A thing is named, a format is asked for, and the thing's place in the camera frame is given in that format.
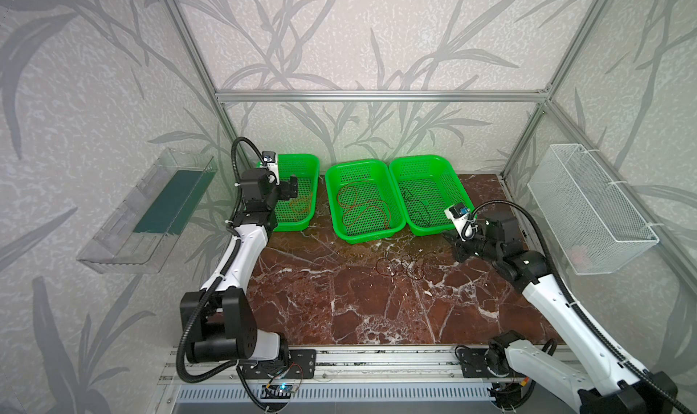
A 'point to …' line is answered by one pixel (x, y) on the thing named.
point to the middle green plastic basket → (370, 226)
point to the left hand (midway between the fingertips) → (281, 163)
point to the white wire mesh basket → (596, 226)
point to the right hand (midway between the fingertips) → (446, 224)
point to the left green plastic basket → (297, 213)
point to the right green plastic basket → (426, 186)
